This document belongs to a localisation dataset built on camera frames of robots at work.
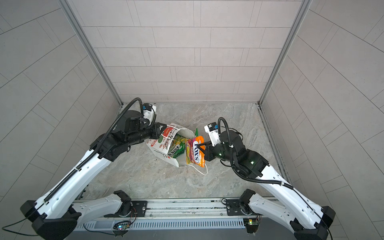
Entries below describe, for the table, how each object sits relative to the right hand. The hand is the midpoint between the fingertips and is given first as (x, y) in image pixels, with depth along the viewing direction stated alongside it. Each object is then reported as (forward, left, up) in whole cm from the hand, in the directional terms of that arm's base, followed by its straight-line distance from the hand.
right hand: (197, 148), depth 64 cm
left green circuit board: (-23, +35, -22) cm, 47 cm away
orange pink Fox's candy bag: (-1, +2, -3) cm, 3 cm away
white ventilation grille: (-21, +46, -27) cm, 57 cm away
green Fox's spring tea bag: (+11, +11, -16) cm, 22 cm away
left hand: (+9, +12, +6) cm, 16 cm away
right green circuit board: (-26, -23, -28) cm, 44 cm away
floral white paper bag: (+7, +18, -8) cm, 21 cm away
